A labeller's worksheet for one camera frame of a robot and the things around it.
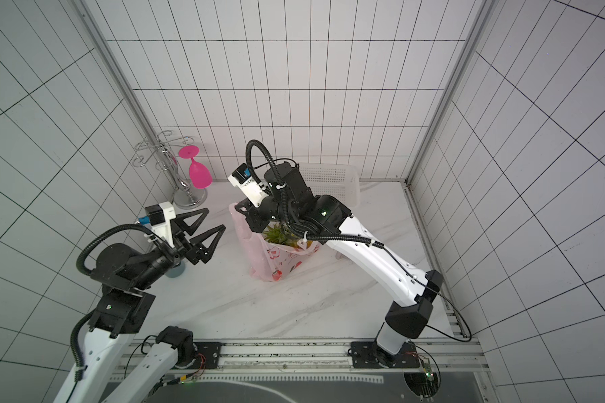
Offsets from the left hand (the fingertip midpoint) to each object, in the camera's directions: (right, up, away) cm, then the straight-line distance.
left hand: (215, 222), depth 59 cm
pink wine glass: (-21, +16, +40) cm, 48 cm away
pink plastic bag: (+11, -13, +14) cm, 22 cm away
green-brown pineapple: (+13, -6, +23) cm, 27 cm away
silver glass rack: (-31, +25, +33) cm, 52 cm away
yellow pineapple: (+23, -8, +13) cm, 27 cm away
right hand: (+5, +6, +2) cm, 8 cm away
